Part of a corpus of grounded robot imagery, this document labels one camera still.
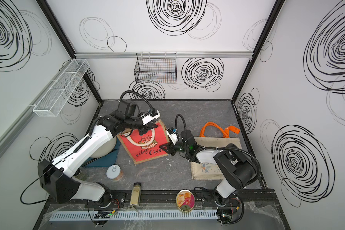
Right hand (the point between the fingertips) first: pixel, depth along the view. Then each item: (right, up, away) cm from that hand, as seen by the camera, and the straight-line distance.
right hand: (161, 146), depth 83 cm
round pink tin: (+13, -24, -12) cm, 30 cm away
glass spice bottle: (-12, -22, -10) cm, 27 cm away
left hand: (-2, +14, -7) cm, 16 cm away
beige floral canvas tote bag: (+34, +4, +17) cm, 38 cm away
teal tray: (-34, -10, +7) cm, 37 cm away
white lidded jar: (-26, -14, -4) cm, 29 cm away
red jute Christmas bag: (-9, 0, -2) cm, 9 cm away
